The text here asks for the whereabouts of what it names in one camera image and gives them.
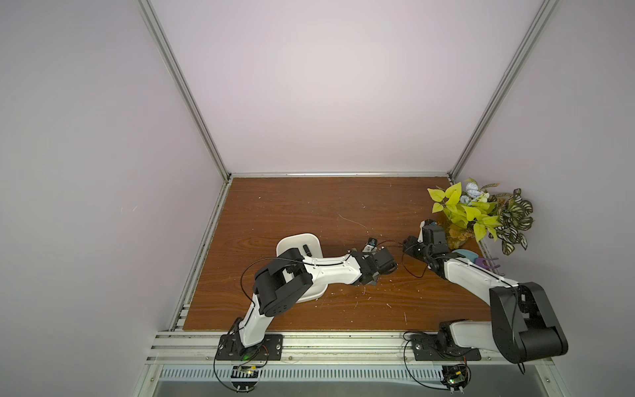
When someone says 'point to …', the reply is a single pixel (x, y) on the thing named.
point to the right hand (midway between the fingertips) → (410, 238)
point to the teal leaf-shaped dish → (468, 254)
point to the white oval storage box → (314, 246)
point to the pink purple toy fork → (483, 263)
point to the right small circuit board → (455, 376)
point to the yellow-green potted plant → (468, 209)
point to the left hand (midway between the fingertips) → (371, 271)
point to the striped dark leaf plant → (514, 218)
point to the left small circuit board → (245, 371)
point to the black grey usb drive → (371, 246)
